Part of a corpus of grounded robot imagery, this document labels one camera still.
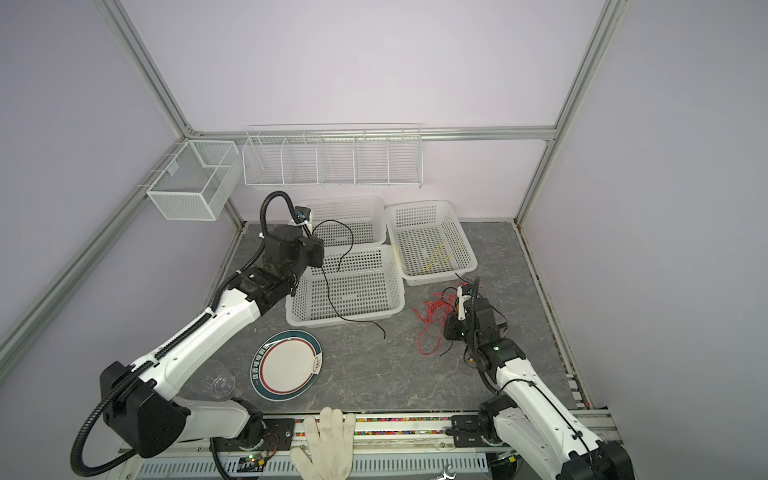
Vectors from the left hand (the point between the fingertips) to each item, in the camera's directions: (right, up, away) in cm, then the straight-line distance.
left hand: (315, 238), depth 77 cm
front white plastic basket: (+7, -15, +25) cm, 30 cm away
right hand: (+37, -22, +7) cm, 43 cm away
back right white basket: (+34, 0, +35) cm, 49 cm away
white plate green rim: (-11, -36, +7) cm, 38 cm away
